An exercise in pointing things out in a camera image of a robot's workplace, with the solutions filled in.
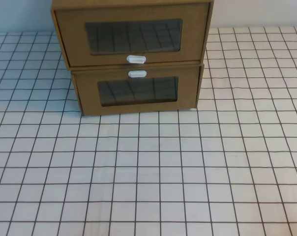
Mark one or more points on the brown shoebox drawer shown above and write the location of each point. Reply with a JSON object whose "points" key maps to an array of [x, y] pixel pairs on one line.
{"points": [[72, 34]]}

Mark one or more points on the upper brown shoebox shell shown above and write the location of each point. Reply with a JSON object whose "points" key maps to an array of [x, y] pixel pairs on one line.
{"points": [[132, 3]]}

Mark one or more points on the lower brown shoebox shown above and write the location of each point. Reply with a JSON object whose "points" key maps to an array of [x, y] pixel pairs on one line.
{"points": [[137, 89]]}

